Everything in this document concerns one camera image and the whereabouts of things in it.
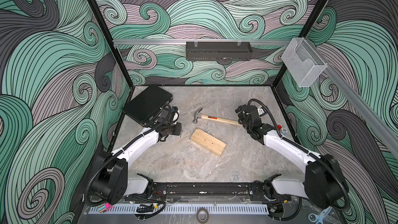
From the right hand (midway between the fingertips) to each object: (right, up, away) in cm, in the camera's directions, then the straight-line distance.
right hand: (239, 111), depth 86 cm
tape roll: (-22, -45, -18) cm, 54 cm away
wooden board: (-18, -18, +1) cm, 26 cm away
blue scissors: (+29, -45, -20) cm, 58 cm away
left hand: (-35, -8, 0) cm, 36 cm away
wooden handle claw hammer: (-23, -4, +15) cm, 27 cm away
